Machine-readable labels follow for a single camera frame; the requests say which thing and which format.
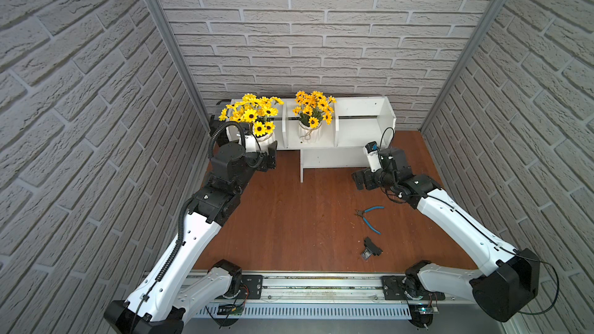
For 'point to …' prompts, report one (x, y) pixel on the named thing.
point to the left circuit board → (227, 309)
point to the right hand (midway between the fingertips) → (368, 170)
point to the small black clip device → (370, 248)
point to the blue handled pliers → (361, 214)
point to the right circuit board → (426, 310)
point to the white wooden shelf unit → (358, 124)
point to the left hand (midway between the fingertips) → (266, 137)
